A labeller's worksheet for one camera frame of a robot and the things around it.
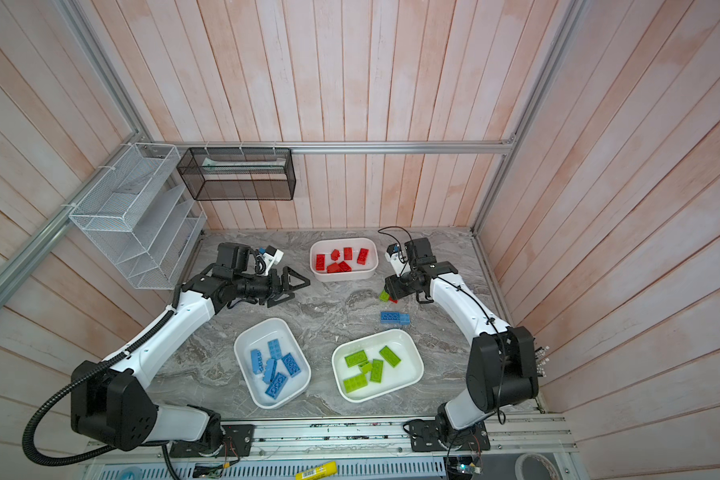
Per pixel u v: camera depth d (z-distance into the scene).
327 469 0.69
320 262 1.07
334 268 1.06
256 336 0.88
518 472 0.68
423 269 0.63
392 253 0.80
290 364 0.84
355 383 0.81
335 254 1.11
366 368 0.84
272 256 0.75
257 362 0.84
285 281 0.69
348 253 1.10
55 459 0.40
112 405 0.40
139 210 0.70
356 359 0.87
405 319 0.94
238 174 1.05
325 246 1.12
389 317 0.95
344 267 1.07
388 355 0.88
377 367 0.84
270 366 0.84
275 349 0.88
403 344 0.86
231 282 0.62
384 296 1.01
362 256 1.11
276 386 0.80
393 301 1.01
